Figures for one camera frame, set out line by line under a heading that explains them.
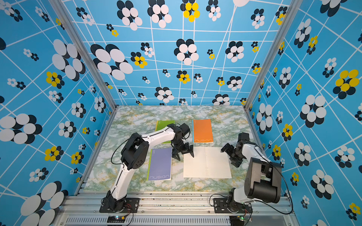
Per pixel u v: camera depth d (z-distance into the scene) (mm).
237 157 749
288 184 403
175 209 731
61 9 695
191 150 825
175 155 869
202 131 1056
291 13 697
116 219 722
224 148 843
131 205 727
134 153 553
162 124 1087
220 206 722
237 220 710
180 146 805
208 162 890
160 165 889
